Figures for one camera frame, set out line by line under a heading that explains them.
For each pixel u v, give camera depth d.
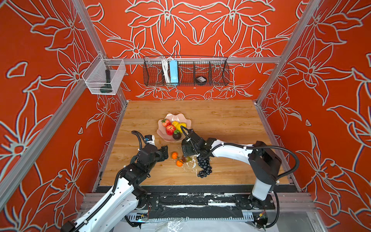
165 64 0.88
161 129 0.98
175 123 1.01
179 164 0.84
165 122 0.98
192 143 0.67
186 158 0.84
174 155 0.88
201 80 0.95
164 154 0.71
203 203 0.73
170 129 0.95
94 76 0.79
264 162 0.48
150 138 0.67
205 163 0.82
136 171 0.54
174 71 0.89
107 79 0.85
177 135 0.92
